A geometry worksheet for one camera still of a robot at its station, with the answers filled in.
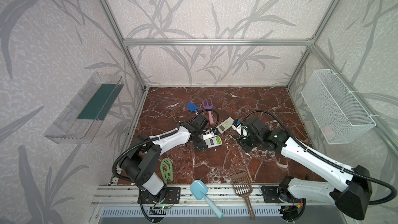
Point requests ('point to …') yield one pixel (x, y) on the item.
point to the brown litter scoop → (243, 187)
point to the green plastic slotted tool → (166, 170)
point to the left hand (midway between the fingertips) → (204, 134)
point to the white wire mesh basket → (340, 116)
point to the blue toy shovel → (192, 107)
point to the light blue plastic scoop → (199, 189)
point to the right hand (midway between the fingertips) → (239, 135)
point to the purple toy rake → (209, 107)
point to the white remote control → (213, 142)
